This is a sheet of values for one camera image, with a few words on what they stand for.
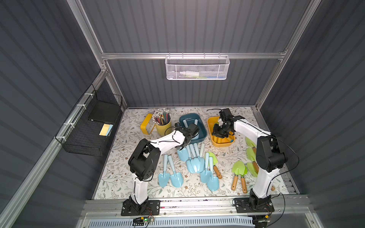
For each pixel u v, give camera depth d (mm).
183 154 906
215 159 895
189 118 1090
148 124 1014
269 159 510
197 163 868
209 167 867
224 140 991
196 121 1081
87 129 787
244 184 803
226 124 721
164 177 843
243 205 737
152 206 734
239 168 850
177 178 823
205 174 844
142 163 503
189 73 908
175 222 771
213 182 818
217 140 963
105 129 757
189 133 691
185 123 1061
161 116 940
